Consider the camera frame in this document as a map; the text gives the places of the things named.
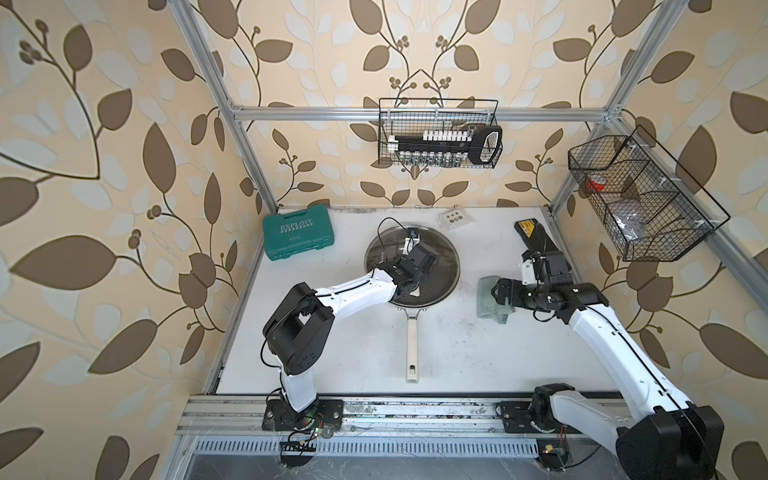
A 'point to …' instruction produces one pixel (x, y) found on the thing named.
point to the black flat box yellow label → (534, 237)
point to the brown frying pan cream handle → (412, 347)
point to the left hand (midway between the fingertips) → (412, 255)
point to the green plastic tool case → (296, 231)
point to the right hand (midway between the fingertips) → (510, 293)
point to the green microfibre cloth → (487, 305)
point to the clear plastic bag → (631, 223)
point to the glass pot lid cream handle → (438, 282)
